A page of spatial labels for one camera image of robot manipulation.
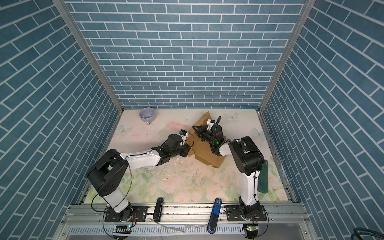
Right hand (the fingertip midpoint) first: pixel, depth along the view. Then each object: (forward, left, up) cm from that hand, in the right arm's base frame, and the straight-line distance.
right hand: (190, 125), depth 92 cm
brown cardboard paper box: (-10, -9, -13) cm, 18 cm away
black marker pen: (-44, +12, -13) cm, 48 cm away
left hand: (-10, 0, -8) cm, 13 cm away
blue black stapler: (-46, -16, -14) cm, 51 cm away
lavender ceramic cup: (+18, +37, -11) cm, 43 cm away
